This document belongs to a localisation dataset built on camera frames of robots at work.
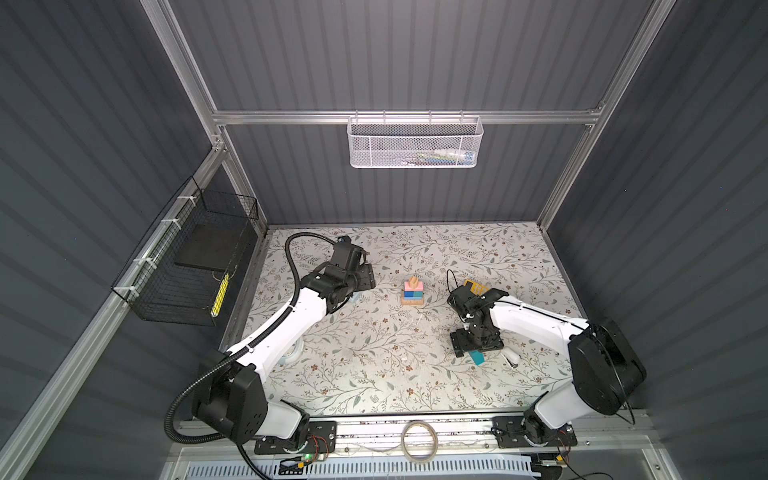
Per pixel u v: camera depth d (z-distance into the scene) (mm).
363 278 751
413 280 916
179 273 714
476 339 731
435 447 721
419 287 937
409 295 958
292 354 846
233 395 411
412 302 968
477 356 864
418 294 963
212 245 762
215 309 663
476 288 1018
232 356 428
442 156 920
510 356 843
